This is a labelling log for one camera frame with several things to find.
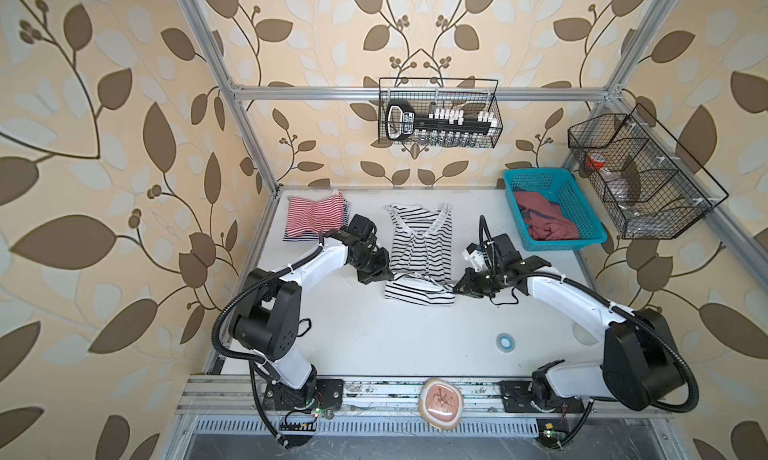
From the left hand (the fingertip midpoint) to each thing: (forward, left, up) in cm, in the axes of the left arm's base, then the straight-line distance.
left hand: (397, 272), depth 85 cm
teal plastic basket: (+41, -62, -4) cm, 74 cm away
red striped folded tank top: (+26, +34, -7) cm, 43 cm away
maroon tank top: (+27, -52, -6) cm, 59 cm away
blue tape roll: (-15, -31, -11) cm, 36 cm away
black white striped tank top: (+13, -8, -11) cm, 18 cm away
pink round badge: (-31, -12, -7) cm, 34 cm away
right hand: (-5, -17, -2) cm, 17 cm away
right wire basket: (+12, -62, +24) cm, 68 cm away
